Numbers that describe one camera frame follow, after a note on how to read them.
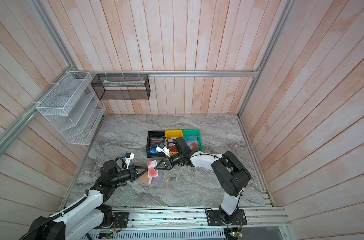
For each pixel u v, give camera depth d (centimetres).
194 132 102
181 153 72
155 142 101
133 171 71
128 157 76
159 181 86
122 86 104
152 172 79
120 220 73
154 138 103
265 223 73
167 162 73
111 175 66
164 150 78
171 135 99
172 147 78
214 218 73
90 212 54
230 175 48
